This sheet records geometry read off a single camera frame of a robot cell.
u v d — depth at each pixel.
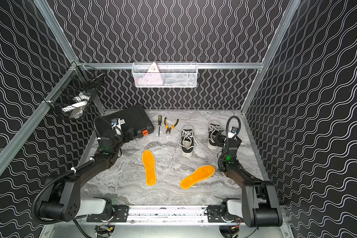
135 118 1.07
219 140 0.78
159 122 1.11
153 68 0.88
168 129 1.09
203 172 0.89
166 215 0.75
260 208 0.42
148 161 0.92
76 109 0.83
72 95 0.92
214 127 1.02
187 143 0.98
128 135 0.80
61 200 0.42
